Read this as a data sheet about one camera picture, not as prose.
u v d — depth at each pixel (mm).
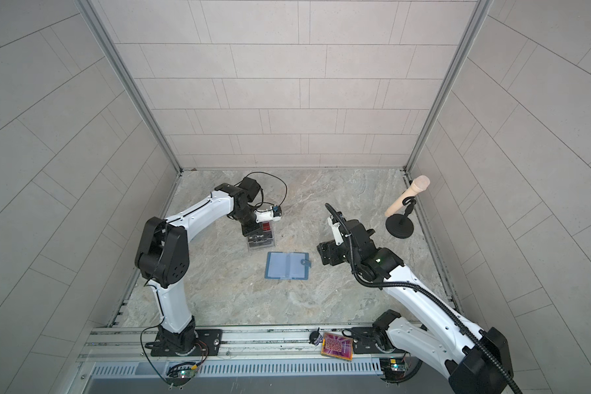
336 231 681
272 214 801
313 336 702
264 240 891
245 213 747
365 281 536
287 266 858
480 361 370
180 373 654
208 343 699
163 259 490
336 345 693
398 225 963
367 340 708
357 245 563
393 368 680
